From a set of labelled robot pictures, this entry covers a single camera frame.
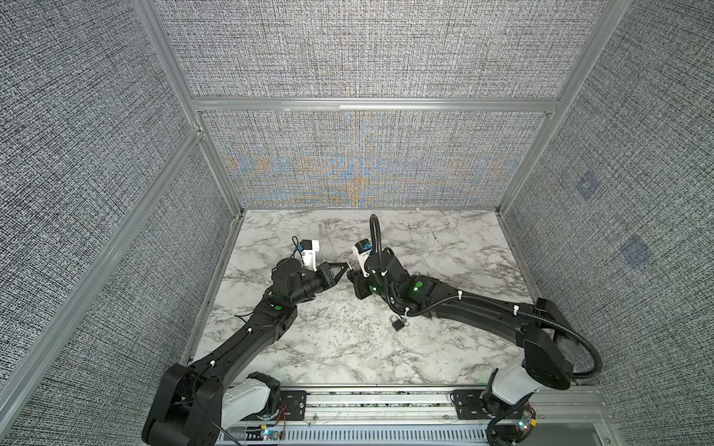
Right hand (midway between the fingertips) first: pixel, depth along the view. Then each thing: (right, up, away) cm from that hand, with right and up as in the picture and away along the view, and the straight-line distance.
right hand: (350, 272), depth 80 cm
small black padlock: (+14, -17, +8) cm, 24 cm away
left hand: (-1, +2, -3) cm, 3 cm away
